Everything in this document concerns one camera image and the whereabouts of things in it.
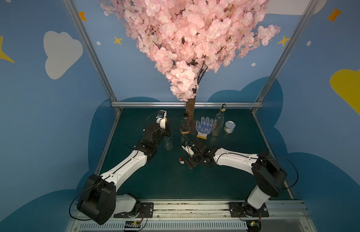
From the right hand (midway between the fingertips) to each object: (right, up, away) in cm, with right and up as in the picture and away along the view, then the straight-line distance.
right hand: (192, 155), depth 90 cm
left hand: (-15, +23, -9) cm, 29 cm away
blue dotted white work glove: (+11, +16, +21) cm, 29 cm away
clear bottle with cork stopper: (-15, +6, +5) cm, 17 cm away
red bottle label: (-7, -3, +1) cm, 8 cm away
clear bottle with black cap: (-5, +19, -1) cm, 20 cm away
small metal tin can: (+29, +18, +15) cm, 37 cm away
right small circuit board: (+31, -33, -16) cm, 48 cm away
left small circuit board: (-32, -32, -17) cm, 48 cm away
